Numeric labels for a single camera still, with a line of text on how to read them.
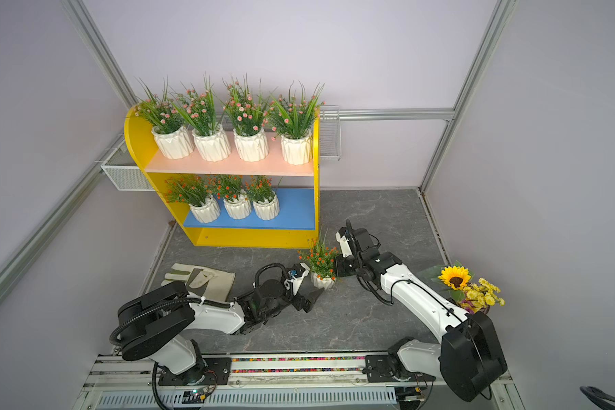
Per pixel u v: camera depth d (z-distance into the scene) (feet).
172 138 2.28
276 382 2.38
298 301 2.38
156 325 1.46
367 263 2.00
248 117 2.04
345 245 2.47
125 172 2.58
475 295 2.04
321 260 2.42
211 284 2.95
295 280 2.32
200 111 2.07
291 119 2.04
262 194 2.78
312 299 2.42
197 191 2.70
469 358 1.32
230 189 2.66
